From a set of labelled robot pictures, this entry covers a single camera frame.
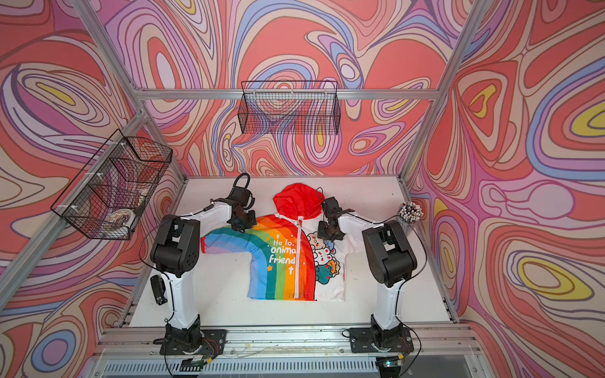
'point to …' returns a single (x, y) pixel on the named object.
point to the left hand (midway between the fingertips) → (255, 224)
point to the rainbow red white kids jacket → (286, 258)
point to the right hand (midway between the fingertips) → (326, 240)
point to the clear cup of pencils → (410, 212)
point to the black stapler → (158, 286)
